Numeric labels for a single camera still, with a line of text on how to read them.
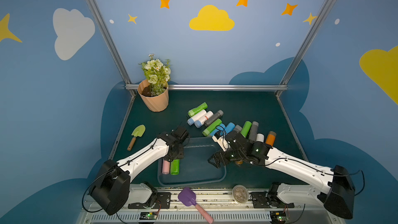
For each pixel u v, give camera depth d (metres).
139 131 0.99
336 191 0.39
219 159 0.66
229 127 0.98
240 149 0.57
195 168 0.84
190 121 1.01
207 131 0.93
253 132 0.96
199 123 1.01
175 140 0.60
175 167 0.82
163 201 0.75
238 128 0.98
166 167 0.82
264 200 0.75
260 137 0.95
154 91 0.99
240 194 0.72
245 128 0.98
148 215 0.72
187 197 0.74
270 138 0.94
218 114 1.04
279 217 0.71
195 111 1.08
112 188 0.41
